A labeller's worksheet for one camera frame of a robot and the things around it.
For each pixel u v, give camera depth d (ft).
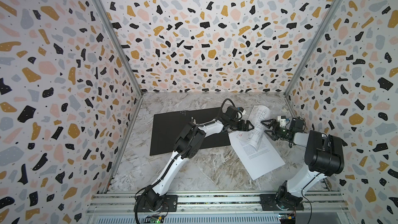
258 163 2.98
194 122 3.36
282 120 3.02
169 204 2.41
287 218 2.35
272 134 2.92
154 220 2.32
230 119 2.80
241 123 2.95
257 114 3.35
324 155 1.62
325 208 2.47
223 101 2.80
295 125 2.62
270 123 2.88
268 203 2.41
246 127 2.92
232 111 2.72
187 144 2.21
